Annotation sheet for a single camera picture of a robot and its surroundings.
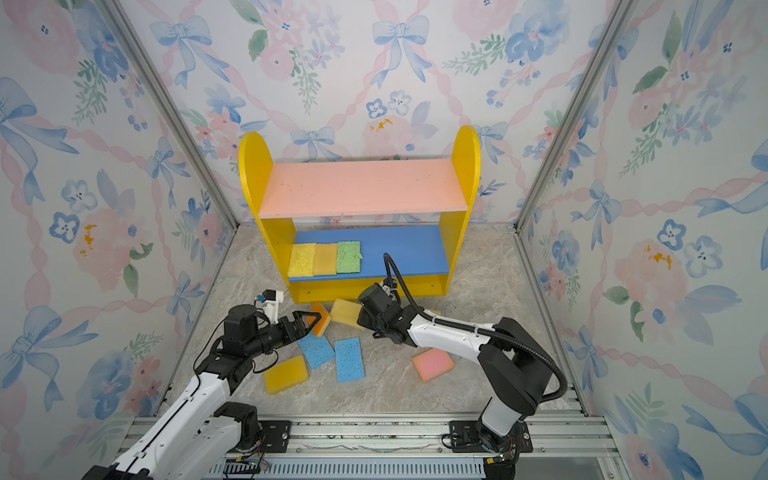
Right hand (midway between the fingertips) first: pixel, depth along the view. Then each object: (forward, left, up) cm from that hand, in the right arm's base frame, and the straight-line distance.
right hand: (360, 312), depth 87 cm
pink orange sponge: (-12, -21, -8) cm, 26 cm away
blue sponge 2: (-11, +3, -7) cm, 14 cm away
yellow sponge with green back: (+14, +11, +7) cm, 19 cm away
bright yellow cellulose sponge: (+14, +18, +8) cm, 24 cm away
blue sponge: (-8, +13, -7) cm, 17 cm away
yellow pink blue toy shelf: (+47, +17, -10) cm, 51 cm away
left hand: (-5, +12, +6) cm, 14 cm away
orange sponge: (-4, +10, +1) cm, 11 cm away
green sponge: (+14, +4, +8) cm, 17 cm away
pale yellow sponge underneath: (0, +4, -1) cm, 4 cm away
